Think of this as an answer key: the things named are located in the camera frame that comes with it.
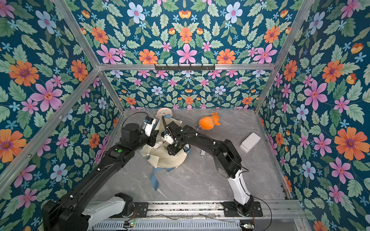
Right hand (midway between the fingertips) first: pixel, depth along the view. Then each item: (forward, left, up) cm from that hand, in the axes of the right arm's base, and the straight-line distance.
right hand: (175, 146), depth 89 cm
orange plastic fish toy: (+20, -21, 0) cm, 29 cm away
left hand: (0, +6, +16) cm, 18 cm away
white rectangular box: (+9, -50, -8) cm, 51 cm away
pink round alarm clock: (+35, +16, -4) cm, 38 cm away
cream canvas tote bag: (-1, +12, -8) cm, 14 cm away
